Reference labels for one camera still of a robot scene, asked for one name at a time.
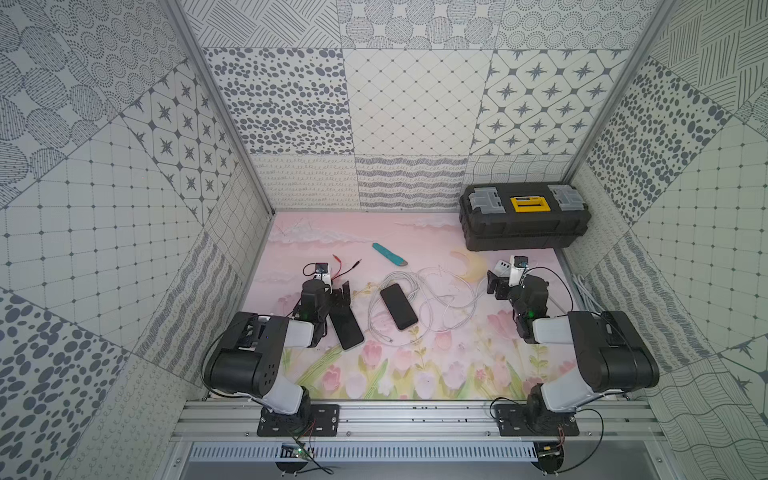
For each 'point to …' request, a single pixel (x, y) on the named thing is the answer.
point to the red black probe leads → (341, 273)
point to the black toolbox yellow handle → (522, 215)
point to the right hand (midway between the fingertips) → (504, 274)
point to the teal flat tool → (399, 261)
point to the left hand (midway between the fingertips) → (326, 277)
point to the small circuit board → (293, 450)
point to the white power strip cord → (591, 301)
